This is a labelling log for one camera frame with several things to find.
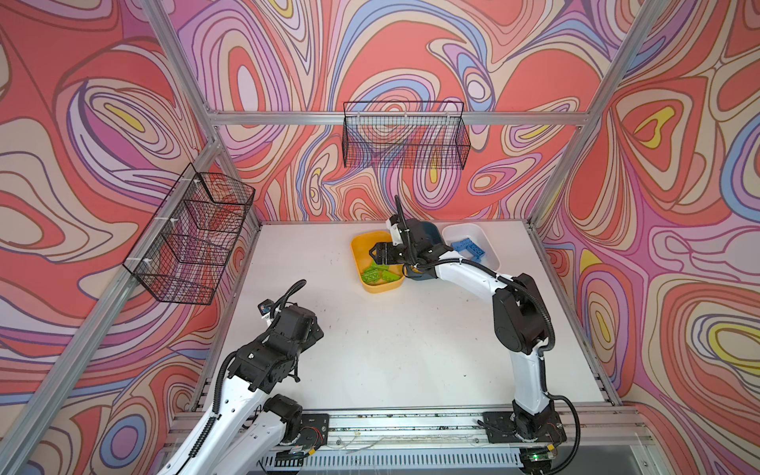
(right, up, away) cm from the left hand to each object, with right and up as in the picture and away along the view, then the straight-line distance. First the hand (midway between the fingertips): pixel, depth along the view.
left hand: (306, 329), depth 76 cm
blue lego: (+52, +22, +33) cm, 66 cm away
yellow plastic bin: (+12, +23, +31) cm, 40 cm away
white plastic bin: (+47, +28, +37) cm, 66 cm away
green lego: (+16, +12, +25) cm, 32 cm away
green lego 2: (+22, +12, +24) cm, 35 cm away
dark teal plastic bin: (+40, +27, +34) cm, 59 cm away
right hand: (+20, +19, +17) cm, 32 cm away
